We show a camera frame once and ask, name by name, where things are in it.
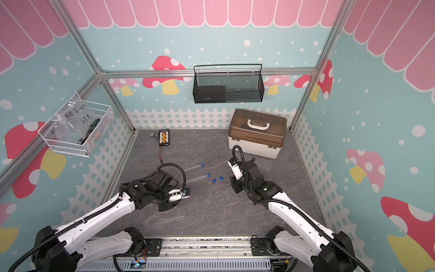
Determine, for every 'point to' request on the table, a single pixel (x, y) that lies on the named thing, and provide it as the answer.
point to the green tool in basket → (89, 131)
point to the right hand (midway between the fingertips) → (233, 175)
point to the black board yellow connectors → (163, 137)
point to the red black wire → (160, 156)
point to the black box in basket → (209, 94)
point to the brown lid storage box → (257, 133)
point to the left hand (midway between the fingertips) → (174, 200)
